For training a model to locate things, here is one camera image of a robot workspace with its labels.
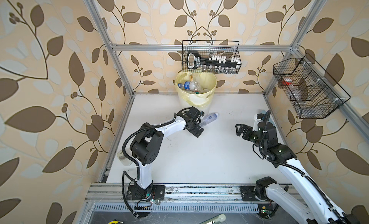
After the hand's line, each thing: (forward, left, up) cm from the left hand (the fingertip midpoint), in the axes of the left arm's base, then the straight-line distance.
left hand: (193, 126), depth 94 cm
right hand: (-9, -26, +13) cm, 31 cm away
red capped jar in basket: (+13, -53, +28) cm, 61 cm away
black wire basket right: (+2, -61, +29) cm, 67 cm away
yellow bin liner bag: (+26, -10, +13) cm, 31 cm away
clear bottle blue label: (+17, +3, +21) cm, 27 cm away
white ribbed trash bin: (+8, -5, +15) cm, 18 cm away
